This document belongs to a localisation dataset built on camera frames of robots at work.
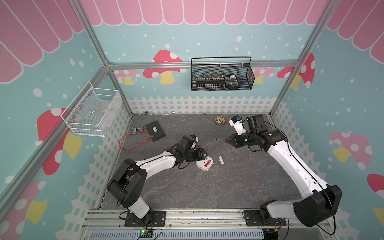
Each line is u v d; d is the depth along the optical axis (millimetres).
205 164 895
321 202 386
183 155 684
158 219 748
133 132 1082
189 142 704
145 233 727
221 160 946
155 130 1084
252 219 738
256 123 582
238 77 932
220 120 1137
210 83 895
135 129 1093
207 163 901
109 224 743
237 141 670
